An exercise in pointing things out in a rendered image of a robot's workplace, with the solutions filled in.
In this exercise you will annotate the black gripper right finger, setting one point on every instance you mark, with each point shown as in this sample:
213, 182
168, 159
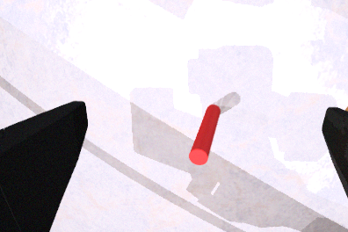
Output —
335, 133

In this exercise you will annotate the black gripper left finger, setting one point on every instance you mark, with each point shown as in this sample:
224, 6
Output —
37, 158

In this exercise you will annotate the red peg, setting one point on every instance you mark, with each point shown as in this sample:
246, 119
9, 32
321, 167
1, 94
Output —
204, 139

